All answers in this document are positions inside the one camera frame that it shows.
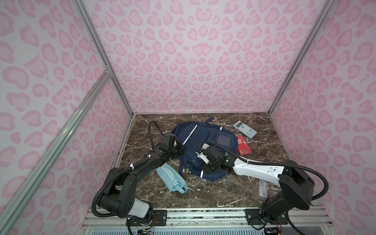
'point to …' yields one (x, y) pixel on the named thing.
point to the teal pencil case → (172, 178)
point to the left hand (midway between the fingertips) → (188, 147)
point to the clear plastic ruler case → (263, 188)
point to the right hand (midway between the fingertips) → (206, 162)
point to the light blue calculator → (249, 132)
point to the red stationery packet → (243, 148)
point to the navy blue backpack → (190, 134)
